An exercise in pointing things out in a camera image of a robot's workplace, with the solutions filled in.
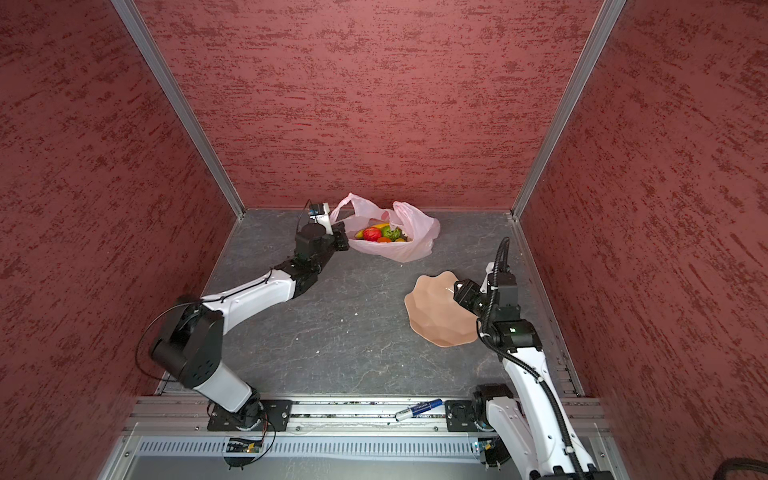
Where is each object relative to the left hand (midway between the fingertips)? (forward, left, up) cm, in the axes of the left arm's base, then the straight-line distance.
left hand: (345, 228), depth 87 cm
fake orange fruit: (+10, -11, -17) cm, 23 cm away
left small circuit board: (-52, +22, -24) cm, 62 cm away
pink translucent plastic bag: (+2, -2, +4) cm, 5 cm away
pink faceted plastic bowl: (-18, -29, -21) cm, 40 cm away
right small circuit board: (-53, -41, -26) cm, 72 cm away
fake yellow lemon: (+13, -2, -18) cm, 22 cm away
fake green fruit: (+11, -15, -16) cm, 24 cm away
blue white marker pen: (-45, -20, -20) cm, 53 cm away
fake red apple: (+11, -7, -16) cm, 20 cm away
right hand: (-19, -32, -5) cm, 37 cm away
